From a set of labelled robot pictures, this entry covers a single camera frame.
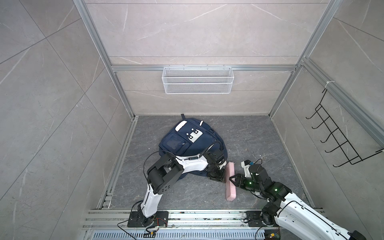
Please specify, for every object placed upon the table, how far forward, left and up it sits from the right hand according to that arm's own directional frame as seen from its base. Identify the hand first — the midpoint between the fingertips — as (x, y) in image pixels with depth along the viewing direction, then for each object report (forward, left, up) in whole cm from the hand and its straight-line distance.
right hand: (230, 178), depth 80 cm
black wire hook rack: (+2, -48, +23) cm, 54 cm away
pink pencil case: (-5, +1, 0) cm, 5 cm away
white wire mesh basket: (+60, +16, +23) cm, 66 cm away
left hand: (+2, +2, -5) cm, 6 cm away
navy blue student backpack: (+28, +23, 0) cm, 36 cm away
